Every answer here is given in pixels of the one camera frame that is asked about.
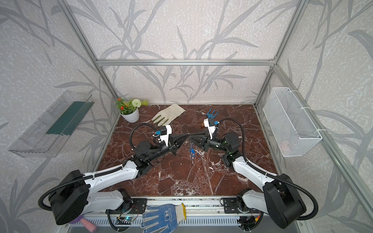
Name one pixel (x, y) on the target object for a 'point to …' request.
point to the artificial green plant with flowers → (127, 107)
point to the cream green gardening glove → (165, 116)
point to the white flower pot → (132, 117)
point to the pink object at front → (90, 227)
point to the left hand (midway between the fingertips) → (187, 137)
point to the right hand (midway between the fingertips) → (190, 138)
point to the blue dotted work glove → (169, 215)
